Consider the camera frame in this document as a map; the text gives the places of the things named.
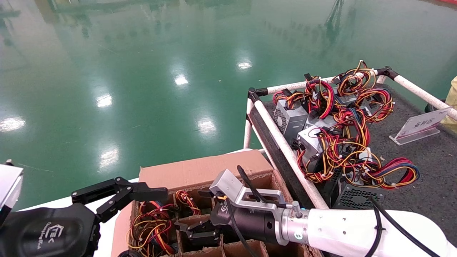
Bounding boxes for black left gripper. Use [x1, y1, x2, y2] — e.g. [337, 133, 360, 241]
[0, 177, 169, 257]

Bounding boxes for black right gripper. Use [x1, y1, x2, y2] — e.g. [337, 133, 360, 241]
[174, 203, 285, 248]

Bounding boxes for power supply with wires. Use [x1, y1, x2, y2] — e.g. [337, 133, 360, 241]
[127, 190, 201, 257]

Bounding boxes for brown cardboard divider box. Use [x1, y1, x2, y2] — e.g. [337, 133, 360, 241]
[111, 149, 324, 257]

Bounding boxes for grey power supply slotted vent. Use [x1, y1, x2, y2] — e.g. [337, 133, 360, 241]
[272, 89, 308, 145]

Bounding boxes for grey power supply mesh grille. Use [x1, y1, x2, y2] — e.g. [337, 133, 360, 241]
[330, 156, 420, 211]

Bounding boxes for grey power supply red loop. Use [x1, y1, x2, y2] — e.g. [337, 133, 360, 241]
[303, 73, 338, 131]

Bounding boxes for grey power supply orange loop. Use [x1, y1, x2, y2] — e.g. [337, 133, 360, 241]
[336, 60, 395, 124]

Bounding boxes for clear acrylic sign holder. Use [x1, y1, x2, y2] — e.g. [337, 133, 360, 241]
[389, 107, 452, 146]

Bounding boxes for black wheel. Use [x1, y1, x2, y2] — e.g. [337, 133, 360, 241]
[424, 99, 446, 113]

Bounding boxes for yellow object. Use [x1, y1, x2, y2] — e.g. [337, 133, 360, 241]
[441, 76, 457, 133]

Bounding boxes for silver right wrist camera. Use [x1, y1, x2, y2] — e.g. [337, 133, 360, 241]
[210, 169, 288, 212]

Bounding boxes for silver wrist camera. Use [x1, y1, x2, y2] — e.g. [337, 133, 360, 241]
[0, 160, 24, 218]
[210, 169, 288, 212]

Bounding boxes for black camera cable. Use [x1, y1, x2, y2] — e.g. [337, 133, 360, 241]
[226, 165, 288, 257]

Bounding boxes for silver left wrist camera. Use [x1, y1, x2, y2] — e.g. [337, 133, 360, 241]
[0, 160, 24, 218]

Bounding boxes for grey power supply tangled wires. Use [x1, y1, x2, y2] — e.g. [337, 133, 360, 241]
[296, 107, 381, 186]

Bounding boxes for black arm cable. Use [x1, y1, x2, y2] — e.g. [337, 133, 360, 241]
[369, 196, 442, 257]

